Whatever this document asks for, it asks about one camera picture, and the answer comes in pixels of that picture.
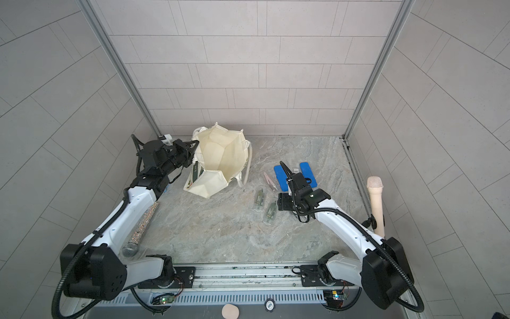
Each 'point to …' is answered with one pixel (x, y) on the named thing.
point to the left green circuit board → (163, 298)
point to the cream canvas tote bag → (222, 155)
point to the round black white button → (269, 305)
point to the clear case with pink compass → (270, 182)
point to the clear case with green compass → (259, 199)
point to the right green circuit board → (334, 298)
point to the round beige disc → (230, 311)
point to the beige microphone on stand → (374, 185)
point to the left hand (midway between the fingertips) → (204, 138)
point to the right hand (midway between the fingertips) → (283, 202)
